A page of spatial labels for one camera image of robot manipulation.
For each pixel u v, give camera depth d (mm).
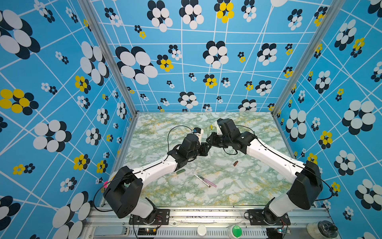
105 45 812
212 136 706
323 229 618
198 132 739
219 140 679
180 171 890
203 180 845
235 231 623
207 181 847
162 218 732
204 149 714
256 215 733
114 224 726
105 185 398
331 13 697
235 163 926
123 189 450
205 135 811
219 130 653
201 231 642
